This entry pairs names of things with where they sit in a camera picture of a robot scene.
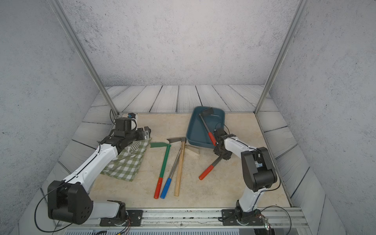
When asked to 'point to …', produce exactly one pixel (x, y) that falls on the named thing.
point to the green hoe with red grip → (158, 191)
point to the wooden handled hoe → (183, 141)
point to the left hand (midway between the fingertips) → (146, 130)
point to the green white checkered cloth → (125, 165)
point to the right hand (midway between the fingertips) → (221, 153)
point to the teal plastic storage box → (196, 133)
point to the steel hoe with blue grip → (167, 185)
